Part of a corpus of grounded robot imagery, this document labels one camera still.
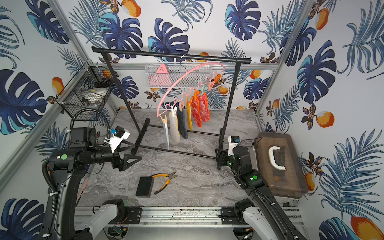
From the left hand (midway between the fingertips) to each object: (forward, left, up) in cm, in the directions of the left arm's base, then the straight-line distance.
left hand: (134, 149), depth 62 cm
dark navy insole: (+22, -17, -5) cm, 28 cm away
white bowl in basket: (+30, +31, +3) cm, 43 cm away
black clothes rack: (+33, +14, -30) cm, 47 cm away
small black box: (-6, +1, -31) cm, 31 cm away
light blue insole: (+15, -10, -2) cm, 18 cm away
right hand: (+11, -39, -12) cm, 42 cm away
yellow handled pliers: (+1, -6, -30) cm, 31 cm away
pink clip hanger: (+54, -29, +4) cm, 61 cm away
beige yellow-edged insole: (+20, -13, -6) cm, 24 cm away
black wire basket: (+48, +42, +3) cm, 63 cm away
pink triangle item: (+48, -2, +3) cm, 48 cm away
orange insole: (+25, -21, -1) cm, 32 cm away
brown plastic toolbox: (+3, -65, -10) cm, 66 cm away
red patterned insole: (+31, -27, -4) cm, 41 cm away
